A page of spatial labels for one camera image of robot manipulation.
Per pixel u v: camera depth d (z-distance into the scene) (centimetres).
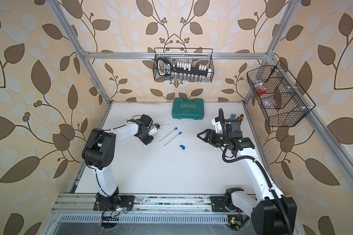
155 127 91
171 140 99
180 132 102
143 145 93
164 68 85
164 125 104
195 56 91
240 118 109
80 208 74
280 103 83
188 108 112
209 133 68
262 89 81
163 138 99
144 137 85
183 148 94
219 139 67
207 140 69
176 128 104
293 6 71
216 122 72
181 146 96
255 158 49
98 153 52
